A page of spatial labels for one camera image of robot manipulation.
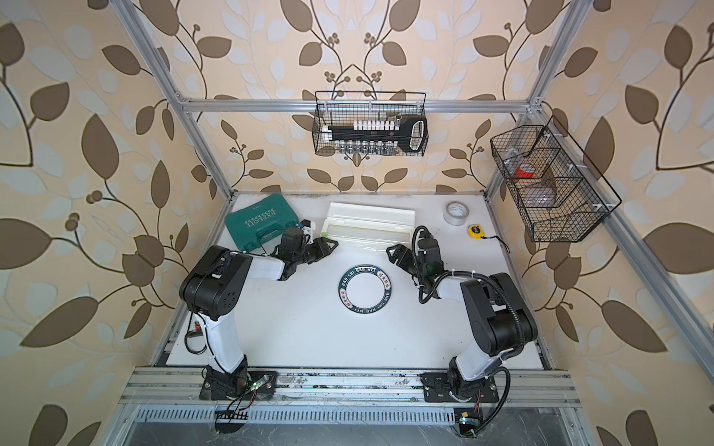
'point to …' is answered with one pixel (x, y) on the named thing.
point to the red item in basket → (525, 170)
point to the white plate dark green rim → (364, 289)
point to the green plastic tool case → (261, 223)
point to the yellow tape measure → (476, 231)
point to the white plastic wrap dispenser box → (365, 228)
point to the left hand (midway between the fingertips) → (331, 241)
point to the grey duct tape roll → (456, 213)
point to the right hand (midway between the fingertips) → (394, 254)
